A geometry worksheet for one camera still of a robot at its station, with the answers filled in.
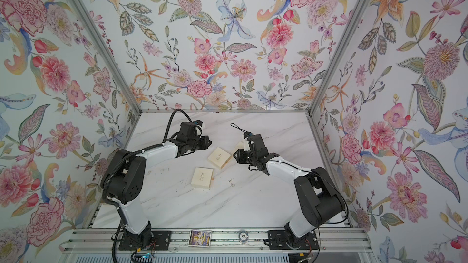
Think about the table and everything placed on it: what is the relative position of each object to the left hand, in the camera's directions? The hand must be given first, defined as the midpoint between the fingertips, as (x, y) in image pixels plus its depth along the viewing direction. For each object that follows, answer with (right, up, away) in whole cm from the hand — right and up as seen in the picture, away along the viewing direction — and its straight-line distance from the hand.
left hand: (215, 140), depth 95 cm
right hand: (+10, -6, -3) cm, 12 cm away
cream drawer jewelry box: (-5, -18, -6) cm, 19 cm away
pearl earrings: (+9, -22, -5) cm, 24 cm away
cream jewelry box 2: (+13, -3, +8) cm, 16 cm away
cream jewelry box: (+2, -9, +1) cm, 9 cm away
